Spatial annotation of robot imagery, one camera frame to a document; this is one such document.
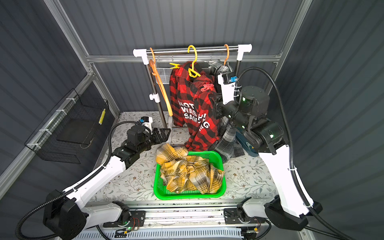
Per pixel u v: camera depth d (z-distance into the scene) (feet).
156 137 2.27
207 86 1.69
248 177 2.84
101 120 2.69
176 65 2.17
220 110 1.55
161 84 1.97
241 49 1.88
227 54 1.86
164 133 2.29
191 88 1.78
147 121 2.29
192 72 1.91
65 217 1.28
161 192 2.64
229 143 2.28
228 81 1.37
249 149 3.09
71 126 2.51
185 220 2.42
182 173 2.65
